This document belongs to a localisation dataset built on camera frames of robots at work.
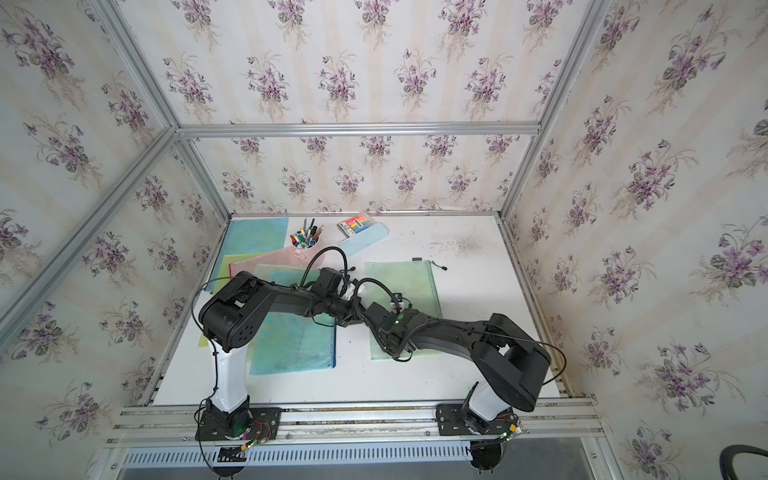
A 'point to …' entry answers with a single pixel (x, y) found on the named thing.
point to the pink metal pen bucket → (306, 239)
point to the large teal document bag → (318, 343)
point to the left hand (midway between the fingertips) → (373, 320)
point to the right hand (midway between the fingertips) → (397, 336)
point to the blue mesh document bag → (245, 236)
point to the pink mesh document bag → (312, 257)
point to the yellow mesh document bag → (222, 276)
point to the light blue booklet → (362, 240)
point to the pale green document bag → (405, 285)
